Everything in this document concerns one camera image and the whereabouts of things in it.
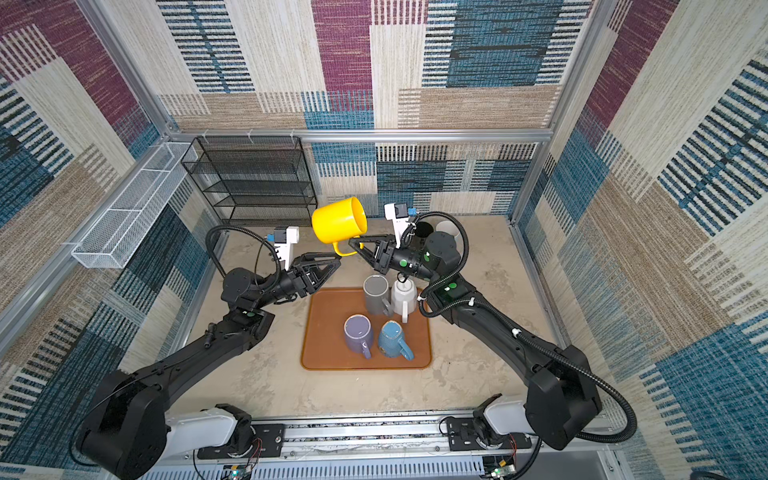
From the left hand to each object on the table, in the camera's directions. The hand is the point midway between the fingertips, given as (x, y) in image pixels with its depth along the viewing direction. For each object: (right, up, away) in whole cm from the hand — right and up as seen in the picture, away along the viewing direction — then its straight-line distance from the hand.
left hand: (340, 261), depth 64 cm
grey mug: (+7, -11, +23) cm, 27 cm away
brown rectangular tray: (-10, -17, +31) cm, 37 cm away
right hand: (+2, +3, +1) cm, 4 cm away
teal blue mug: (+11, -22, +17) cm, 30 cm away
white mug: (+15, -11, +25) cm, 31 cm away
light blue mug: (+32, +10, +45) cm, 56 cm away
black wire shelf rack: (-38, +27, +46) cm, 65 cm away
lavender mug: (+2, -20, +20) cm, 28 cm away
